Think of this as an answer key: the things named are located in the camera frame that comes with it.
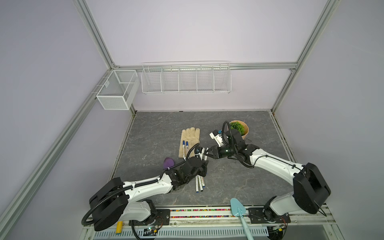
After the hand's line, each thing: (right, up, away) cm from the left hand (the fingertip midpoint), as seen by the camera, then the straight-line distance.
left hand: (206, 163), depth 80 cm
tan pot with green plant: (+24, +20, +18) cm, 36 cm away
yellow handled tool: (-42, -28, -10) cm, 52 cm away
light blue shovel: (+16, -22, -7) cm, 28 cm away
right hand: (-1, +5, -1) cm, 5 cm away
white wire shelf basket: (-13, +53, +19) cm, 57 cm away
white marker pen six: (-2, -11, +4) cm, 12 cm away
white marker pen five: (-4, -12, +4) cm, 13 cm away
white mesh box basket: (-58, +46, +22) cm, 78 cm away
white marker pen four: (-6, -11, +4) cm, 13 cm away
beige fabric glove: (-9, +13, +25) cm, 29 cm away
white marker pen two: (-12, +6, +15) cm, 20 cm away
